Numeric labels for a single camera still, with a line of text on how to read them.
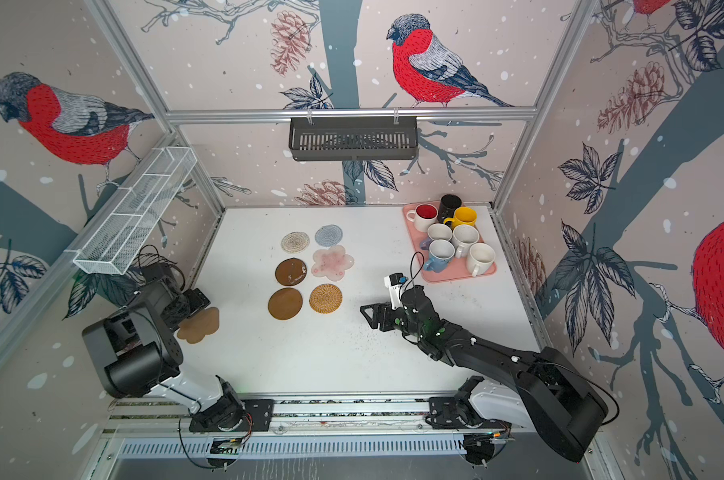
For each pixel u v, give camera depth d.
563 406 0.41
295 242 1.10
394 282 0.75
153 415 0.75
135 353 0.46
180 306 0.73
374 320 0.73
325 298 0.95
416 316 0.64
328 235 1.12
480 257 0.98
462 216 1.08
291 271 1.01
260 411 0.73
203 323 0.88
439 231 1.06
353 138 1.06
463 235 1.04
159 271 0.74
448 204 1.11
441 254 0.97
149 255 0.89
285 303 0.94
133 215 0.78
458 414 0.66
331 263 1.04
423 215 1.07
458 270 1.01
